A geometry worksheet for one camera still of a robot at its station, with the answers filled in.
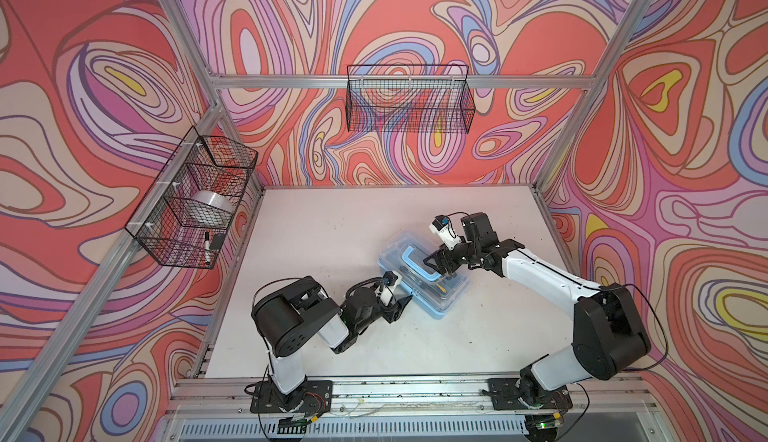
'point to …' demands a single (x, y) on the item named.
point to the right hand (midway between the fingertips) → (437, 260)
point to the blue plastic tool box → (433, 293)
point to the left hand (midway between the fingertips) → (407, 289)
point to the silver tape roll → (211, 204)
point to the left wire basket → (185, 218)
